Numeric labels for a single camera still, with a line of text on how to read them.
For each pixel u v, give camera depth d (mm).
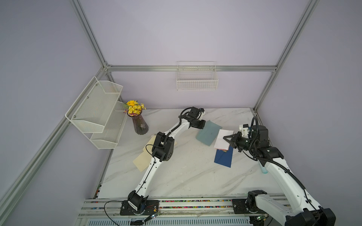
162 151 670
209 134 1045
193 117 858
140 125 978
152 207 733
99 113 875
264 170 534
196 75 954
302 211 390
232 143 679
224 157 927
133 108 860
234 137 670
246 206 732
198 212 732
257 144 583
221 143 761
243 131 717
